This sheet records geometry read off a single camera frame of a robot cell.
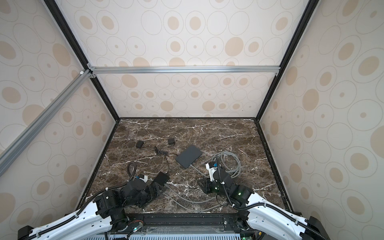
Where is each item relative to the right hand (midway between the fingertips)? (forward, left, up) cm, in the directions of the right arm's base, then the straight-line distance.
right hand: (199, 182), depth 77 cm
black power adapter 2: (+33, +19, -9) cm, 40 cm away
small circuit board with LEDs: (-17, +29, -7) cm, 34 cm away
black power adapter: (+31, +41, -8) cm, 52 cm away
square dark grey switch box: (+21, +6, -9) cm, 23 cm away
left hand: (-6, +17, 0) cm, 18 cm away
